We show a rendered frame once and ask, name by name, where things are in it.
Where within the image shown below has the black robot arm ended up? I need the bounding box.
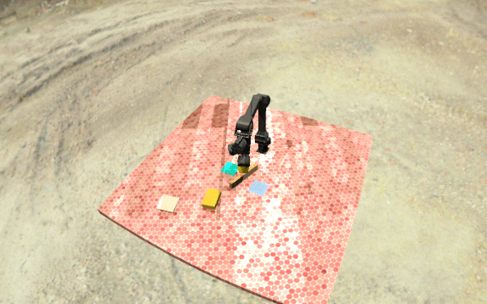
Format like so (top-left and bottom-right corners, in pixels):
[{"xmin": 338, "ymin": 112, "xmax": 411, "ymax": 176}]
[{"xmin": 228, "ymin": 94, "xmax": 271, "ymax": 156}]

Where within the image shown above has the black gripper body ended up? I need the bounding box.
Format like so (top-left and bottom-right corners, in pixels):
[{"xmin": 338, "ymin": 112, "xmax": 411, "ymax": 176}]
[{"xmin": 237, "ymin": 143, "xmax": 251, "ymax": 167}]

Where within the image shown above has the yellow cup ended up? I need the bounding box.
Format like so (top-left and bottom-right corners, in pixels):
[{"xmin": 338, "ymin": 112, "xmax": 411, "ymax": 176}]
[{"xmin": 237, "ymin": 166, "xmax": 249, "ymax": 174}]

